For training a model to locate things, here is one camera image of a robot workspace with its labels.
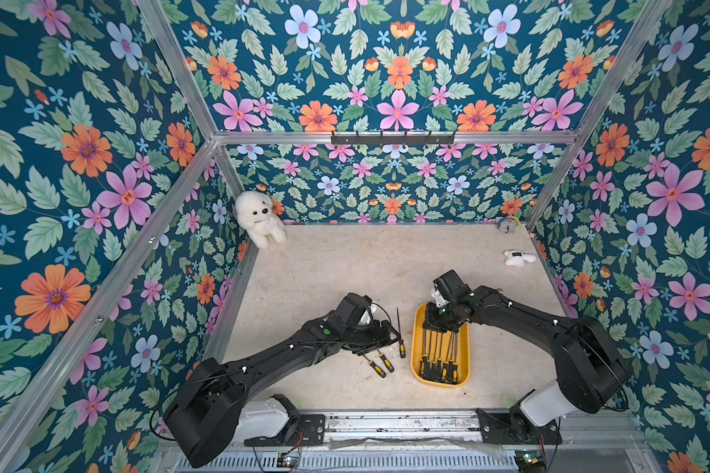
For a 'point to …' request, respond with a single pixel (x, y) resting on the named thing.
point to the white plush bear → (253, 212)
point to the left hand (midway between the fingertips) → (397, 341)
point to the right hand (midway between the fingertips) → (423, 324)
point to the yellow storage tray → (461, 347)
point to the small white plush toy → (518, 258)
